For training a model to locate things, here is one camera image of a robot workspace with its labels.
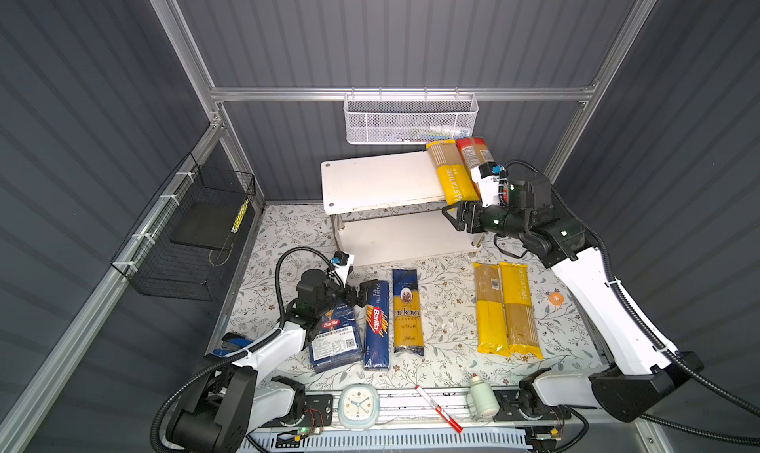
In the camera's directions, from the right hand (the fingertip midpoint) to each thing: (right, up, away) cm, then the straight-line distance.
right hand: (455, 210), depth 68 cm
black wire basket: (-67, -9, +4) cm, 68 cm away
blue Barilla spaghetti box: (-19, -33, +15) cm, 41 cm away
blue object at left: (-61, -37, +15) cm, 73 cm away
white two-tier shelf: (-15, +4, +51) cm, 53 cm away
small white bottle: (+7, -44, +1) cm, 45 cm away
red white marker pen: (+1, -53, +3) cm, 53 cm away
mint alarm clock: (-23, -48, +4) cm, 53 cm away
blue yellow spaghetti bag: (-10, -30, +20) cm, 37 cm away
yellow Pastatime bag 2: (+23, -32, +17) cm, 43 cm away
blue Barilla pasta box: (-29, -34, +11) cm, 46 cm away
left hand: (-23, -17, +16) cm, 33 cm away
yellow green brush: (-56, -1, +12) cm, 57 cm away
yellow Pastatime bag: (+15, -36, +17) cm, 42 cm away
